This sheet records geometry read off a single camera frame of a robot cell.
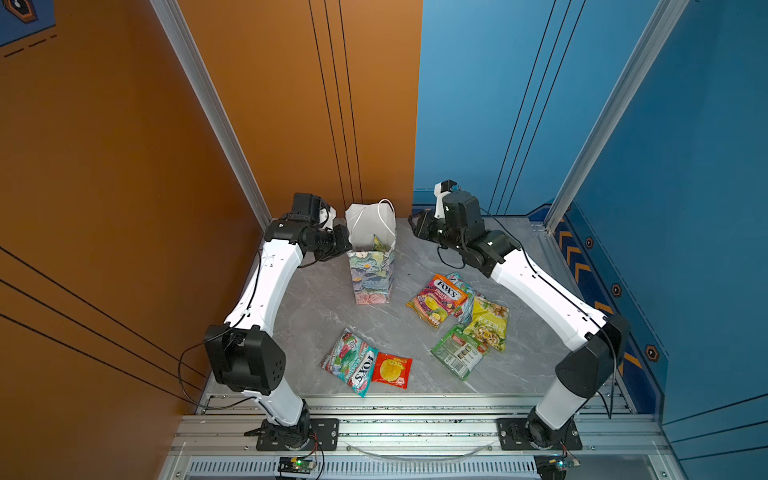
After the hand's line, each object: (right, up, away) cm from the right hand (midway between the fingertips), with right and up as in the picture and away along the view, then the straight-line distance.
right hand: (412, 218), depth 76 cm
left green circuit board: (-29, -60, -5) cm, 67 cm away
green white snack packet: (-10, -7, +21) cm, 24 cm away
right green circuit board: (+34, -59, -5) cm, 68 cm away
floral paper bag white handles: (-12, -3, +26) cm, 29 cm away
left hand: (-16, -6, +6) cm, 18 cm away
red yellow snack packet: (-5, -42, +7) cm, 42 cm away
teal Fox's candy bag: (-16, -39, +7) cm, 43 cm away
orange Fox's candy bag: (+10, -23, +18) cm, 31 cm away
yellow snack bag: (+24, -30, +14) cm, 41 cm away
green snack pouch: (+15, -38, +11) cm, 42 cm away
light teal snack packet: (+17, -27, +17) cm, 36 cm away
